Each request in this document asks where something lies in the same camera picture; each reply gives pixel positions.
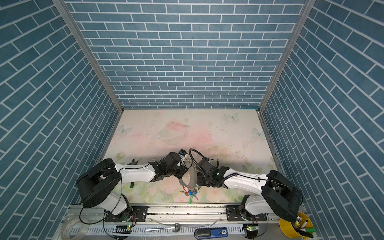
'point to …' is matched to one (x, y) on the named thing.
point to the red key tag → (186, 189)
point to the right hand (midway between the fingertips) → (196, 179)
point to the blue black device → (201, 233)
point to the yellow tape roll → (288, 227)
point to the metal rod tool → (175, 227)
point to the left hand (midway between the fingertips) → (186, 169)
